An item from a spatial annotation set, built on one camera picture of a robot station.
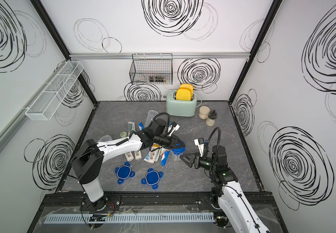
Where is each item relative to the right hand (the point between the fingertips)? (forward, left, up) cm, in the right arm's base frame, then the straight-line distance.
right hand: (183, 158), depth 74 cm
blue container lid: (-4, +34, -13) cm, 36 cm away
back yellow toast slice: (+49, -5, +7) cm, 50 cm away
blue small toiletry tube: (+30, +30, -14) cm, 45 cm away
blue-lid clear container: (+4, +4, -1) cm, 5 cm away
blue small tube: (+7, +11, -14) cm, 19 cm away
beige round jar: (+40, -16, -8) cm, 44 cm away
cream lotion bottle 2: (+7, +27, -12) cm, 31 cm away
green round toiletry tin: (+22, +41, -13) cm, 48 cm away
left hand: (+6, 0, +2) cm, 6 cm away
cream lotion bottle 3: (+7, +18, -12) cm, 23 cm away
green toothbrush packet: (+28, +36, -12) cm, 47 cm away
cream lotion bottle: (+5, +32, -12) cm, 35 cm away
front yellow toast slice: (+44, -1, +5) cm, 45 cm away
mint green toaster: (+41, +3, -6) cm, 42 cm away
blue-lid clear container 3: (+15, +49, -8) cm, 52 cm away
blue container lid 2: (-6, +17, -14) cm, 23 cm away
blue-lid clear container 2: (+39, +22, -11) cm, 46 cm away
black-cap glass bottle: (+32, -20, -4) cm, 38 cm away
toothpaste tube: (+8, +11, -14) cm, 20 cm away
